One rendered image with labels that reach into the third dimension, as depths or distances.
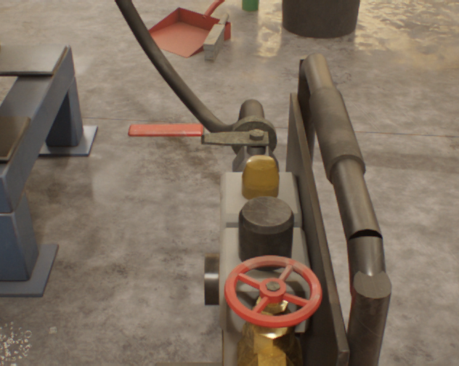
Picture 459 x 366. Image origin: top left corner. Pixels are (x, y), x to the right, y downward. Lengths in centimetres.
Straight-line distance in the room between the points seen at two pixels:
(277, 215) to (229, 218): 9
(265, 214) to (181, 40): 172
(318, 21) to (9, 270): 140
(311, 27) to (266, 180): 166
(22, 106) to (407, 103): 106
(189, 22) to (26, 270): 135
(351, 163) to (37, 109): 90
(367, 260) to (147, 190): 107
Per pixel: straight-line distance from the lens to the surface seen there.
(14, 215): 117
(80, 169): 156
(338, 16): 225
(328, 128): 54
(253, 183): 62
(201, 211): 138
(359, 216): 45
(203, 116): 122
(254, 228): 53
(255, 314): 46
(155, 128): 71
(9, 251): 122
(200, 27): 233
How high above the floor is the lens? 84
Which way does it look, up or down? 35 degrees down
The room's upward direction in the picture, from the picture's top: straight up
